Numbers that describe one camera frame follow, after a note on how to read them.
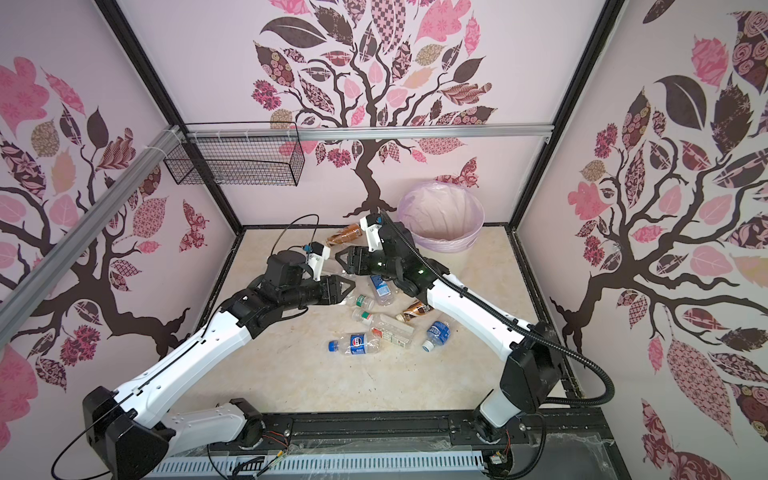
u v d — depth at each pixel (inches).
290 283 22.2
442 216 39.7
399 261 22.4
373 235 26.4
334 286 25.7
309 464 27.4
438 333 33.6
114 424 14.6
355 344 32.8
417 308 36.2
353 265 25.4
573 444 28.5
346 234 44.5
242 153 37.2
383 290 37.5
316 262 26.3
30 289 20.3
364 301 37.1
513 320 17.5
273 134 35.8
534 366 16.4
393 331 35.4
